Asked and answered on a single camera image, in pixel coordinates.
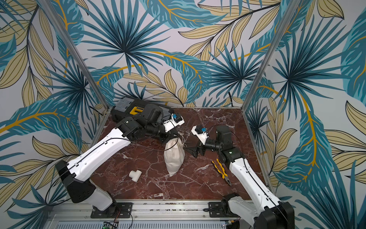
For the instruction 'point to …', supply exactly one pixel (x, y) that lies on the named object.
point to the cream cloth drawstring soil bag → (174, 158)
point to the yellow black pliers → (224, 175)
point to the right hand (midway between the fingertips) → (181, 145)
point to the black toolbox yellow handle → (126, 107)
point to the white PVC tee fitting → (135, 175)
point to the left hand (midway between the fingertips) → (176, 136)
